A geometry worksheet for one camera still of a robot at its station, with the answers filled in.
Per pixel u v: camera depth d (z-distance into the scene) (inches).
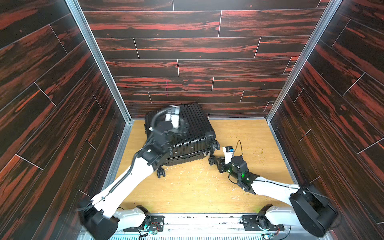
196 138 31.6
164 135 18.8
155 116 17.7
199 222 29.6
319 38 29.9
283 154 41.2
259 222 26.0
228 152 29.5
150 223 28.8
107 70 35.6
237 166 25.4
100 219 14.5
